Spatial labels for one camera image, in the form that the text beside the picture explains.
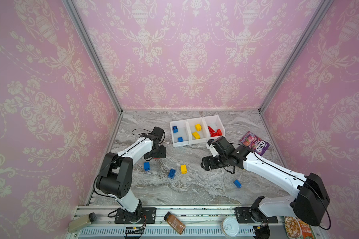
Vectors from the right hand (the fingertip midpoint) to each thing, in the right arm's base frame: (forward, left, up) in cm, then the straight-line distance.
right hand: (207, 163), depth 81 cm
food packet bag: (-30, -38, -11) cm, 50 cm away
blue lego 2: (+4, +36, -9) cm, 37 cm away
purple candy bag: (+15, -36, -8) cm, 40 cm away
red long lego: (+29, -7, -9) cm, 31 cm away
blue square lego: (+21, +15, -7) cm, 27 cm away
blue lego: (+30, +18, -7) cm, 36 cm away
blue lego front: (-8, -16, -10) cm, 21 cm away
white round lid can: (-28, -7, -5) cm, 29 cm away
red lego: (+26, -12, -8) cm, 29 cm away
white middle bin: (+29, +3, -9) cm, 31 cm away
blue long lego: (-1, +20, -10) cm, 23 cm away
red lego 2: (+10, +30, -10) cm, 33 cm away
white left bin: (+29, +14, -12) cm, 34 cm away
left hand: (+10, +28, -6) cm, 31 cm away
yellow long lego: (+26, +3, -9) cm, 27 cm away
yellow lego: (+31, +1, -8) cm, 32 cm away
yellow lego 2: (+1, +13, -8) cm, 16 cm away
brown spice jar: (-27, +17, -7) cm, 33 cm away
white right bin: (+33, -11, -11) cm, 37 cm away
